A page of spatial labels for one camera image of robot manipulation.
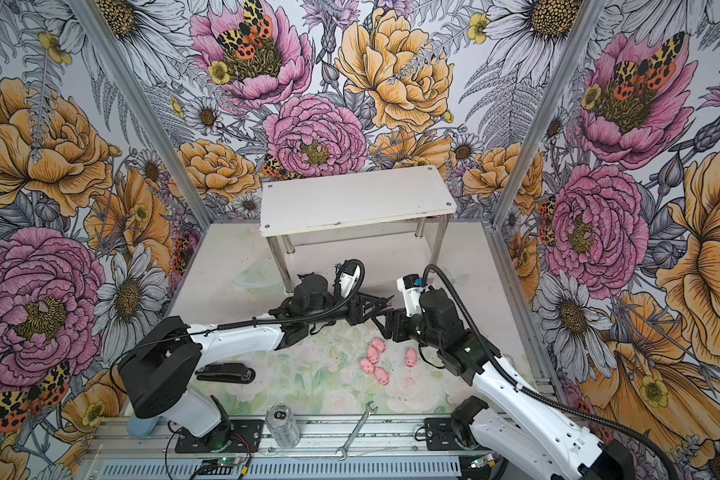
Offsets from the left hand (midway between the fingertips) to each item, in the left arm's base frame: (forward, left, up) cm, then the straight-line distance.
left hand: (382, 310), depth 78 cm
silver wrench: (-20, +3, -17) cm, 26 cm away
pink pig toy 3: (-7, -9, -15) cm, 19 cm away
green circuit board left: (-29, +36, -17) cm, 50 cm away
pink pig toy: (-9, +4, -15) cm, 18 cm away
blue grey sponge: (-23, +59, -15) cm, 65 cm away
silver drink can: (-25, +22, -4) cm, 33 cm away
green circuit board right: (-30, -24, -17) cm, 42 cm away
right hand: (-4, 0, +1) cm, 4 cm away
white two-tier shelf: (+21, +23, +17) cm, 36 cm away
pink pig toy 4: (-11, 0, -16) cm, 20 cm away
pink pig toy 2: (-5, +2, -16) cm, 17 cm away
